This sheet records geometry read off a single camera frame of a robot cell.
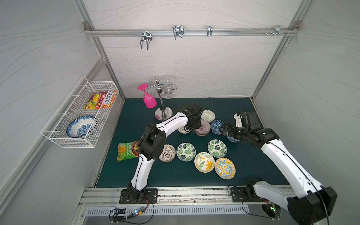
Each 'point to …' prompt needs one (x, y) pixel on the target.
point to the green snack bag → (127, 150)
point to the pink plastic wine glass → (149, 100)
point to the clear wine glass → (167, 93)
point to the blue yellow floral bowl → (225, 168)
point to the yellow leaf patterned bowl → (204, 162)
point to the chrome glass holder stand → (162, 86)
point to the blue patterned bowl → (215, 126)
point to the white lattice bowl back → (207, 115)
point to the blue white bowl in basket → (81, 126)
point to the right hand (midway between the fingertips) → (226, 129)
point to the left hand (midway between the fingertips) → (199, 126)
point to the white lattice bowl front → (168, 154)
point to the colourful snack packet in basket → (95, 101)
